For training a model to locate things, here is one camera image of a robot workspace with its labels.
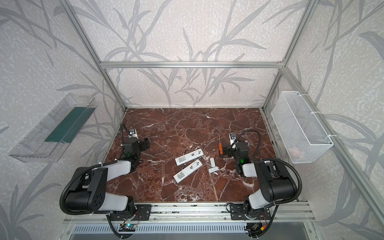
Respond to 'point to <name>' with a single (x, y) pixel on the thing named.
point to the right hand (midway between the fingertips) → (233, 137)
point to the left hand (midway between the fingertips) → (139, 133)
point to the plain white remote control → (189, 157)
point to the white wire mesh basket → (301, 135)
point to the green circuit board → (127, 227)
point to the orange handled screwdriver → (220, 146)
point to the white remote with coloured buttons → (179, 176)
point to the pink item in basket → (294, 151)
